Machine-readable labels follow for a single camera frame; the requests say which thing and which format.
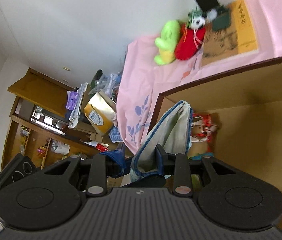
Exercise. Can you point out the large brown cardboard box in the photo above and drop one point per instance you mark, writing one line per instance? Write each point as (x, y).
(246, 103)

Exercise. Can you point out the yellow tissue carton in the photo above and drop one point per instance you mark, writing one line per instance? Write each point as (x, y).
(100, 113)

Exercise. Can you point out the red patterned item in box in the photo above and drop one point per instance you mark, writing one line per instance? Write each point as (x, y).
(202, 138)

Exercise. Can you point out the wooden cabinet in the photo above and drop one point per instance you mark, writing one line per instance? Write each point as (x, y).
(39, 125)

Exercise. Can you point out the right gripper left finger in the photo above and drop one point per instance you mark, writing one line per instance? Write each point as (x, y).
(97, 170)

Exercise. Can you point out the light blue zipper pouch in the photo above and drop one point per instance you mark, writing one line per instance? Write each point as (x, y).
(172, 132)

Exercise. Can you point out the pink bed sheet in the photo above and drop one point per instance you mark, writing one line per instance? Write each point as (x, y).
(143, 80)

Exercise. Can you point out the yellow printed cardboard sheet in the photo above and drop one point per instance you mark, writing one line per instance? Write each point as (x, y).
(235, 41)

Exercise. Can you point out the green yellow plush toy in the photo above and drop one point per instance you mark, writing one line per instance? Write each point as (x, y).
(167, 42)

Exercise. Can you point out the black phone stand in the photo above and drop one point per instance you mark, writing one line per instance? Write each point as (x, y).
(215, 13)

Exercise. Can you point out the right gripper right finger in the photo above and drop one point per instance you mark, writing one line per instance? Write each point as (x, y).
(178, 166)

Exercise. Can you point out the red plush toy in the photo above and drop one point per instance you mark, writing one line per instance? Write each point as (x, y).
(192, 36)

